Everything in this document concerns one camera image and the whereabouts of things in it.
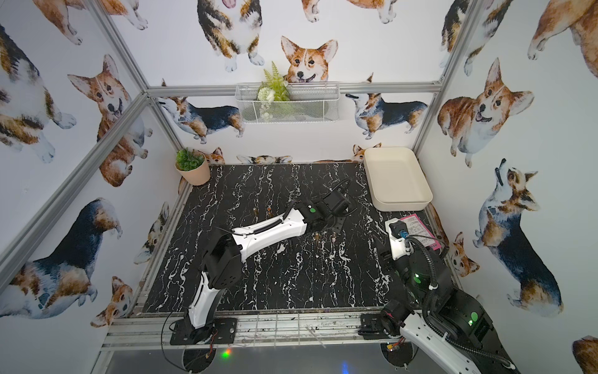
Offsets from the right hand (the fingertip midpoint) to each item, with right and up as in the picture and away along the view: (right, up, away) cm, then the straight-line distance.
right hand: (382, 232), depth 63 cm
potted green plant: (-73, +21, +40) cm, 86 cm away
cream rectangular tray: (+20, +15, +46) cm, 52 cm away
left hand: (-8, +1, +22) cm, 23 cm away
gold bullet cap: (-18, -9, +32) cm, 37 cm away
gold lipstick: (-38, +1, +37) cm, 53 cm away
